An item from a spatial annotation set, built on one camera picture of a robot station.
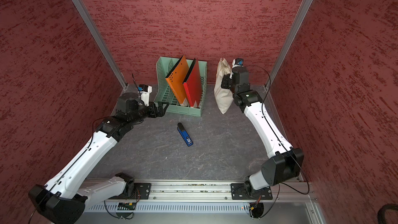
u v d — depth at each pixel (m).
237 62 0.64
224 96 0.80
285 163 0.41
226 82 0.68
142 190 0.74
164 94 1.14
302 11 0.80
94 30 0.88
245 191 0.73
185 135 0.91
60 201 0.36
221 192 0.76
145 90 0.62
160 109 0.65
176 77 0.87
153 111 0.63
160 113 0.65
